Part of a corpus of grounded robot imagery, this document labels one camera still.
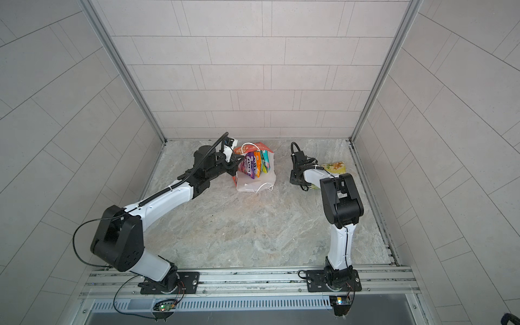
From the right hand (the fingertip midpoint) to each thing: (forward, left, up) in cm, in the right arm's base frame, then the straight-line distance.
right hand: (298, 177), depth 103 cm
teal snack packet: (+3, +16, +14) cm, 22 cm away
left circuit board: (-50, +51, +6) cm, 72 cm away
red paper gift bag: (-7, +17, +9) cm, 21 cm away
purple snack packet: (+1, +25, +12) cm, 27 cm away
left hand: (-3, +24, +23) cm, 33 cm away
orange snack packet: (+1, +20, +12) cm, 24 cm away
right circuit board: (-53, -7, 0) cm, 53 cm away
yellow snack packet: (+1, -19, +5) cm, 20 cm away
